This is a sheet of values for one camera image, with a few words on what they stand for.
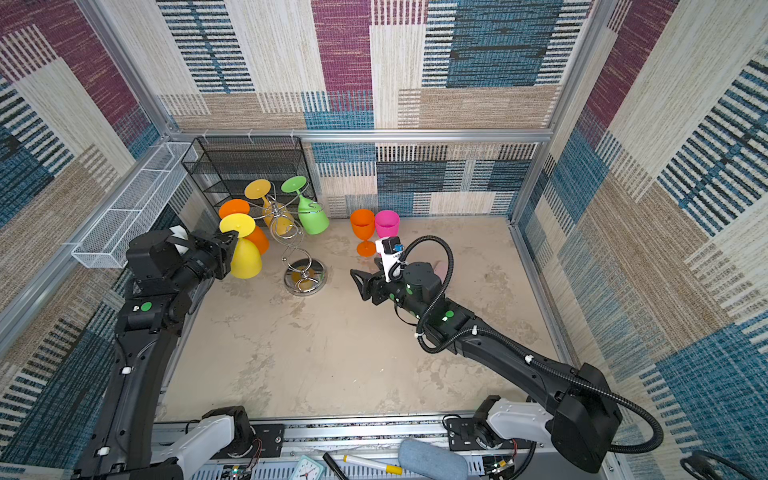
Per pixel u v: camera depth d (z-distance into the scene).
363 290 0.65
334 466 0.70
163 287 0.50
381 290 0.64
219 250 0.59
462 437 0.73
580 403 0.40
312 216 0.90
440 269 0.56
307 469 0.69
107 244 0.70
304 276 1.02
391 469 0.70
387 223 1.00
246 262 0.75
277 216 0.79
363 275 0.64
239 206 0.79
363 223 0.99
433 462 0.68
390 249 0.61
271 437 0.74
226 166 1.04
